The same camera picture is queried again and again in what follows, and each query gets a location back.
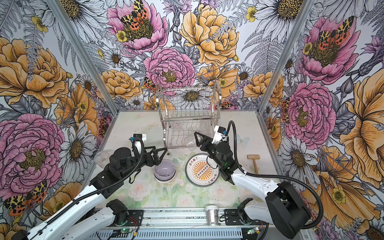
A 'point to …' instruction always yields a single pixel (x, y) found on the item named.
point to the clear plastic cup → (102, 158)
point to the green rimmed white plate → (202, 182)
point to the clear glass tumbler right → (191, 143)
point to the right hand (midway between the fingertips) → (196, 138)
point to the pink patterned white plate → (202, 170)
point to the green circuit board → (126, 230)
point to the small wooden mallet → (254, 157)
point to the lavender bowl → (165, 170)
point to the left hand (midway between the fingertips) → (161, 153)
